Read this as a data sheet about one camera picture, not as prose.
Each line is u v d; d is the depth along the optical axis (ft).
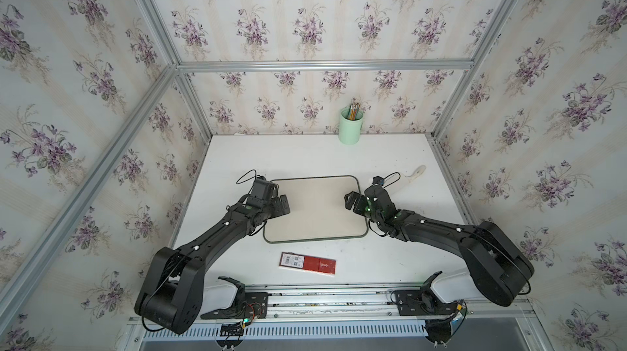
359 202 2.61
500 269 1.41
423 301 2.16
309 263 2.63
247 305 2.36
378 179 2.66
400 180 2.45
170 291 1.34
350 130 3.73
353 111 3.58
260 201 2.18
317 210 3.23
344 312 2.40
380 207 2.24
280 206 2.57
